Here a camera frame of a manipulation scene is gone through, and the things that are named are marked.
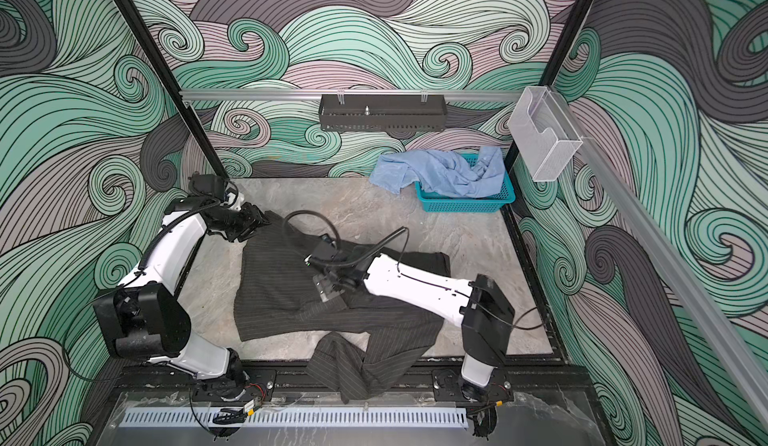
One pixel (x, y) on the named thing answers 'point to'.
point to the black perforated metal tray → (384, 113)
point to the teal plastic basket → (437, 202)
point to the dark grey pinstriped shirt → (372, 339)
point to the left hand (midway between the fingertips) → (267, 221)
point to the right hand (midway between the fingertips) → (335, 280)
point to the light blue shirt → (443, 172)
